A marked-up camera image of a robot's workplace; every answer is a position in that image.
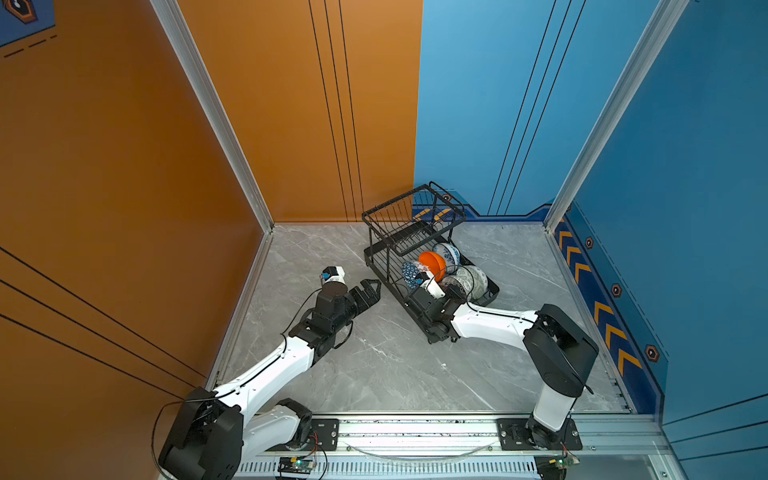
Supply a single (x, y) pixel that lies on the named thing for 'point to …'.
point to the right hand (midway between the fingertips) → (455, 290)
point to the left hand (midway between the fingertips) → (373, 285)
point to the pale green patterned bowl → (472, 282)
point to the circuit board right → (555, 468)
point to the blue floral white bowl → (450, 254)
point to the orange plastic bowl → (436, 264)
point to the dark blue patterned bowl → (409, 271)
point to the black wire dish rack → (410, 250)
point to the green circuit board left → (295, 465)
